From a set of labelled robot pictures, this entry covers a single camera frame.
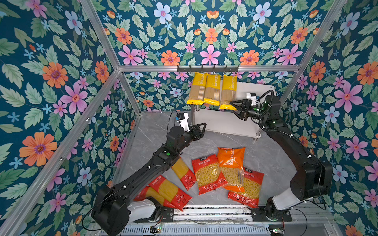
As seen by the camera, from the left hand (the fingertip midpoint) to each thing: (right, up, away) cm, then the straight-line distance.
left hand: (204, 124), depth 72 cm
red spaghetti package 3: (-29, -37, +8) cm, 48 cm away
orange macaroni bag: (+17, -22, +15) cm, 31 cm away
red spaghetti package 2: (-14, -38, +3) cm, 41 cm away
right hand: (+16, +11, +1) cm, 19 cm away
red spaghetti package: (-12, -29, +15) cm, 35 cm away
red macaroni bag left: (+2, -29, +12) cm, 31 cm away
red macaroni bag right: (+28, -32, +9) cm, 44 cm away
